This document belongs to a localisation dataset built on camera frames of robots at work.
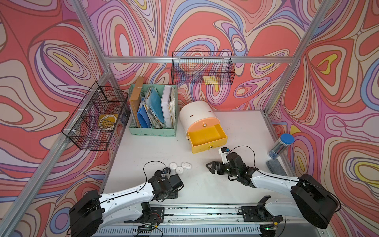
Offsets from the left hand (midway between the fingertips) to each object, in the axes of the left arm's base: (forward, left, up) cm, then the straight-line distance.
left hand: (173, 195), depth 80 cm
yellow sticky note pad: (+58, -22, +36) cm, 71 cm away
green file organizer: (+40, +29, +6) cm, 50 cm away
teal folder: (+49, +13, +27) cm, 57 cm away
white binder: (+47, +6, +27) cm, 55 cm away
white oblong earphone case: (+16, -7, +3) cm, 18 cm away
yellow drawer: (+30, -20, +13) cm, 38 cm away
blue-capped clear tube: (+22, -61, +16) cm, 67 cm away
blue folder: (+41, +21, +19) cm, 50 cm away
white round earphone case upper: (+16, +1, +3) cm, 16 cm away
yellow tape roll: (+24, +31, +34) cm, 52 cm away
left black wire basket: (+30, +42, +28) cm, 59 cm away
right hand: (+13, -23, +4) cm, 27 cm away
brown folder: (+40, +21, +32) cm, 56 cm away
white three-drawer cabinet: (+43, -11, +23) cm, 50 cm away
